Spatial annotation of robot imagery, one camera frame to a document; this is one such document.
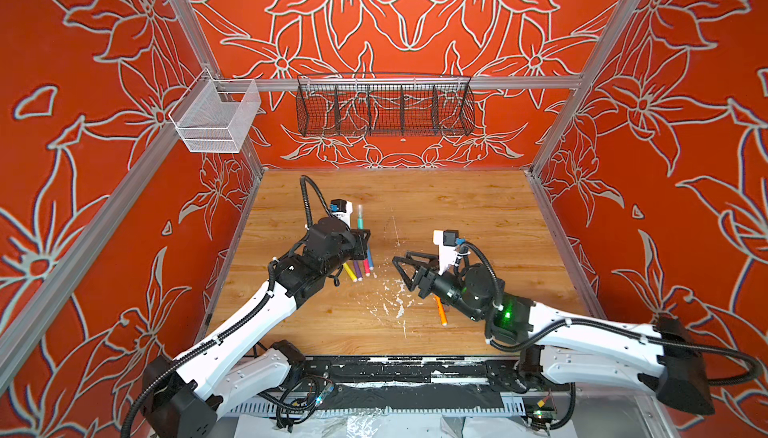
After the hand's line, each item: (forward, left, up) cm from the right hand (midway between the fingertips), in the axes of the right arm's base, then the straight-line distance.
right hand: (394, 258), depth 64 cm
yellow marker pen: (+10, +13, -27) cm, 32 cm away
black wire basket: (+56, +1, +3) cm, 56 cm away
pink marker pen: (+11, +8, -27) cm, 30 cm away
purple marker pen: (+10, +11, -27) cm, 31 cm away
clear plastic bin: (+50, +56, +4) cm, 75 cm away
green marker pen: (+12, +8, -1) cm, 14 cm away
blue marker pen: (+13, +7, -26) cm, 30 cm away
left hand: (+10, +6, -4) cm, 13 cm away
